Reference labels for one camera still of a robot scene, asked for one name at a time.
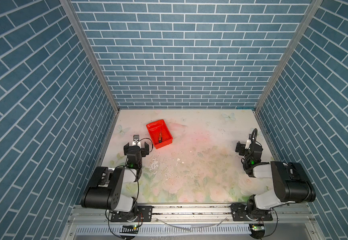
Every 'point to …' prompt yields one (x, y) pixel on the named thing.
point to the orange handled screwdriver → (160, 137)
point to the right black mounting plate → (238, 214)
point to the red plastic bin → (154, 129)
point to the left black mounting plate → (142, 214)
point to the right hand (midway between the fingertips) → (247, 141)
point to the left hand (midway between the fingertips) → (137, 142)
